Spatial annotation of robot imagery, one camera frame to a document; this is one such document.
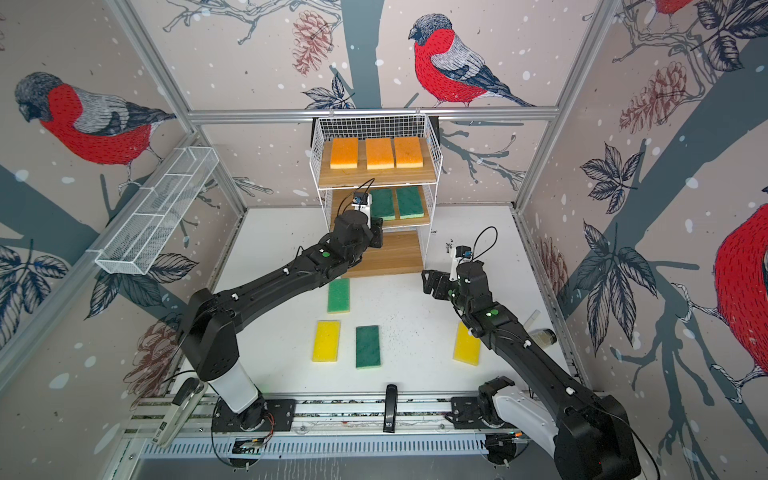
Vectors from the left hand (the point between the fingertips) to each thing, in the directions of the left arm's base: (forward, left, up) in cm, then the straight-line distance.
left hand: (378, 219), depth 81 cm
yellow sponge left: (-25, +16, -27) cm, 41 cm away
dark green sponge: (+6, -1, 0) cm, 6 cm away
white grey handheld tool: (-40, +50, -26) cm, 69 cm away
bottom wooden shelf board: (+8, -7, -27) cm, 29 cm away
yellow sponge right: (-26, -25, -28) cm, 46 cm away
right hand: (-12, -14, -12) cm, 22 cm away
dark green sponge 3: (-26, +4, -26) cm, 37 cm away
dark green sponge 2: (+7, -9, 0) cm, 11 cm away
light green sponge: (-9, +14, -27) cm, 32 cm away
